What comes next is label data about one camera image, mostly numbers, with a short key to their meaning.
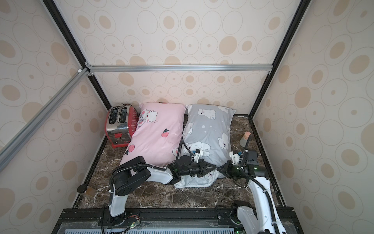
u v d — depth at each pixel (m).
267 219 0.41
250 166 0.56
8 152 0.51
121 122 0.96
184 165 0.67
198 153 0.81
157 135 0.92
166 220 0.73
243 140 0.97
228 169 0.67
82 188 0.75
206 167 0.76
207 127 0.91
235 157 0.73
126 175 0.50
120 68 0.88
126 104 1.04
